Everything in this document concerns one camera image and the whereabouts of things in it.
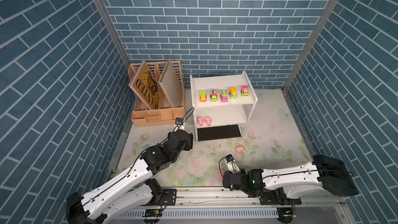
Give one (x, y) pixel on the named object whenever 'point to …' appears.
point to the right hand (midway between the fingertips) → (226, 178)
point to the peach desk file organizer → (166, 114)
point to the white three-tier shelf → (223, 102)
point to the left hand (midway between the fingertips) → (191, 135)
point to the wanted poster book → (146, 84)
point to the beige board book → (171, 83)
